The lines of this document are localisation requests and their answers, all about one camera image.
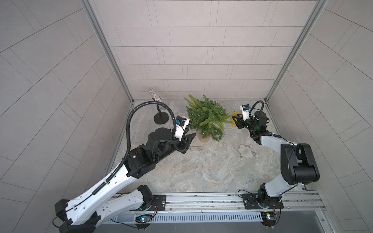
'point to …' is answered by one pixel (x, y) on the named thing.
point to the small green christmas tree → (207, 117)
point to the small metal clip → (200, 149)
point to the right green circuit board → (269, 218)
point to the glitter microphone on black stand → (162, 117)
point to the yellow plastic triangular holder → (233, 123)
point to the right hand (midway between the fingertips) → (235, 114)
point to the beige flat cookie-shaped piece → (245, 151)
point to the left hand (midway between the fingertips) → (194, 132)
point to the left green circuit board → (144, 218)
